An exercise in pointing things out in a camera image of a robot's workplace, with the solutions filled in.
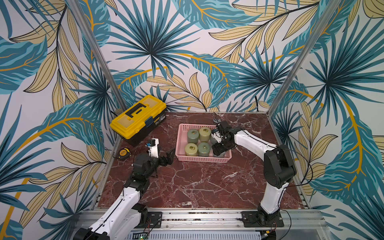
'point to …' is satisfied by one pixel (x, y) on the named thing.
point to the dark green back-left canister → (193, 136)
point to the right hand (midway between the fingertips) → (220, 148)
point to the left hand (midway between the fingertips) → (167, 149)
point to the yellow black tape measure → (124, 154)
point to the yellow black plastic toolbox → (142, 117)
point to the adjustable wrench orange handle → (217, 120)
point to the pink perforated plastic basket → (182, 141)
